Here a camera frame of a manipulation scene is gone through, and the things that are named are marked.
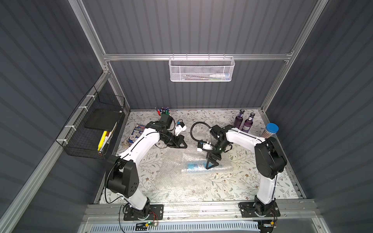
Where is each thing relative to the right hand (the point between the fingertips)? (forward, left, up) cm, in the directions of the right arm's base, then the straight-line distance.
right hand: (209, 161), depth 85 cm
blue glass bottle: (-2, +11, +1) cm, 11 cm away
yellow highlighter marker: (+1, +55, +21) cm, 59 cm away
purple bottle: (+27, -21, +7) cm, 35 cm away
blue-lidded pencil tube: (+14, -36, +13) cm, 41 cm away
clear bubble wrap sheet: (-8, +16, -6) cm, 19 cm away
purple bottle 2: (+25, -27, +6) cm, 37 cm away
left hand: (+3, +13, +10) cm, 17 cm away
